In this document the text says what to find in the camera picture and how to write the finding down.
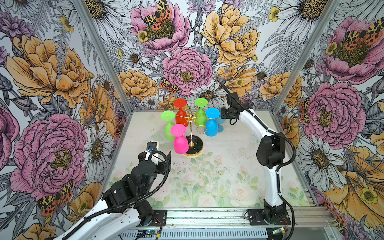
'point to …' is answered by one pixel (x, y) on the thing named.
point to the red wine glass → (181, 117)
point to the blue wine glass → (211, 126)
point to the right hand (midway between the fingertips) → (224, 116)
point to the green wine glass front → (168, 115)
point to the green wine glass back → (200, 118)
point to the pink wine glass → (180, 144)
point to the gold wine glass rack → (195, 143)
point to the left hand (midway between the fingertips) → (160, 155)
